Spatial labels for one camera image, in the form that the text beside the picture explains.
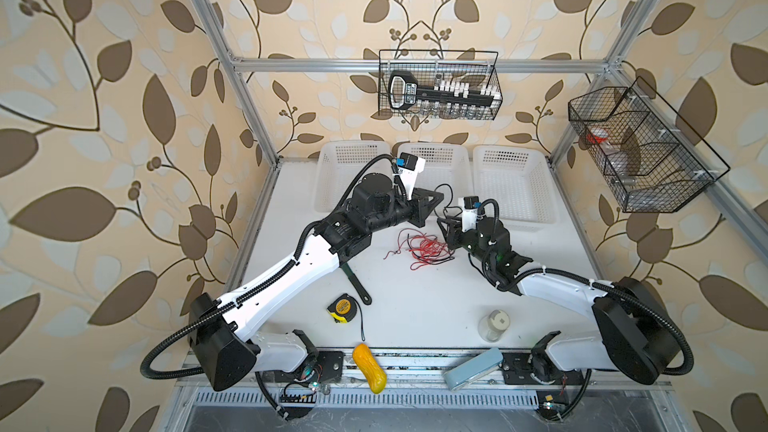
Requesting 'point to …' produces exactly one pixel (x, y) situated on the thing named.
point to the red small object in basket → (595, 139)
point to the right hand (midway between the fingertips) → (443, 221)
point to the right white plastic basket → (519, 179)
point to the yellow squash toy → (375, 374)
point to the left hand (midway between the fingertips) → (446, 195)
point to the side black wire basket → (652, 161)
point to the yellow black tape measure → (344, 309)
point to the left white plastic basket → (340, 162)
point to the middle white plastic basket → (446, 169)
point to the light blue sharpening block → (472, 367)
